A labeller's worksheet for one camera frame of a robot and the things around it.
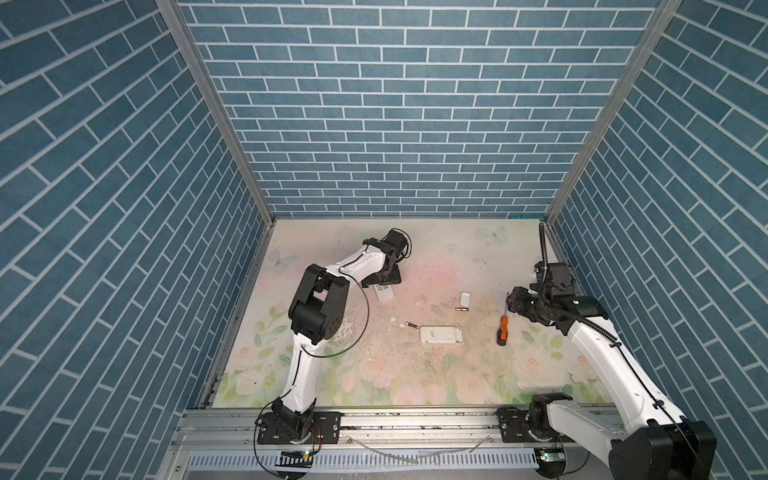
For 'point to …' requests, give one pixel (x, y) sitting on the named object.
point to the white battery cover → (465, 299)
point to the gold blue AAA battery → (463, 309)
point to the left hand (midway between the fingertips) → (384, 280)
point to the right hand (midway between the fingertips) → (511, 297)
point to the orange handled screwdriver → (502, 335)
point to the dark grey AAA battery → (409, 324)
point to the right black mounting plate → (514, 427)
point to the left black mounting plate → (326, 430)
